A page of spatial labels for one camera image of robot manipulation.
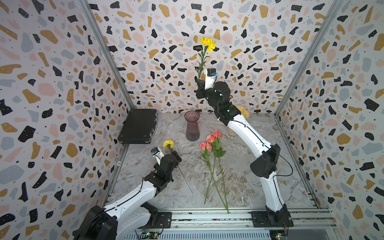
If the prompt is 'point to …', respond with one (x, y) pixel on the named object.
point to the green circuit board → (152, 235)
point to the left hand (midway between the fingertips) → (173, 154)
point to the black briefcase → (139, 126)
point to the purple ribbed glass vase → (192, 131)
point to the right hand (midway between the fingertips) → (197, 80)
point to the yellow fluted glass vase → (243, 111)
